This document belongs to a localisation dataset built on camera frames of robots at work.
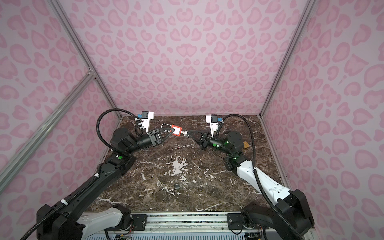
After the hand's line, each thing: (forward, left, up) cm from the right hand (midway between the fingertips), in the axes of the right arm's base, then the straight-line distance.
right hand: (190, 134), depth 63 cm
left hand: (0, +7, +3) cm, 7 cm away
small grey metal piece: (-10, +9, -35) cm, 38 cm away
